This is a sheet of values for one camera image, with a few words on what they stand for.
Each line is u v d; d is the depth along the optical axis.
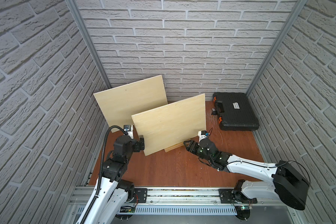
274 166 0.46
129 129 0.62
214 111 1.12
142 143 0.67
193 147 0.71
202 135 0.76
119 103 0.85
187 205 0.72
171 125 0.82
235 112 1.04
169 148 0.87
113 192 0.61
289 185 0.42
